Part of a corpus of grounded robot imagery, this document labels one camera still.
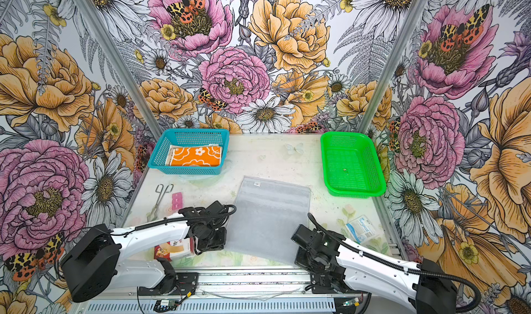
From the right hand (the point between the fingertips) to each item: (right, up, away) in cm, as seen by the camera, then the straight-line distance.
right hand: (302, 273), depth 76 cm
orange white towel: (-56, +42, +32) cm, 77 cm away
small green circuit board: (-47, -7, -6) cm, 48 cm away
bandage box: (-47, +7, +2) cm, 48 cm away
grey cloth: (-14, +17, +13) cm, 26 cm away
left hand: (-31, +5, +4) cm, 31 cm away
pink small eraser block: (-53, +22, +18) cm, 60 cm away
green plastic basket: (+30, +36, +33) cm, 58 cm away
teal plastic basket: (-62, +52, +37) cm, 89 cm away
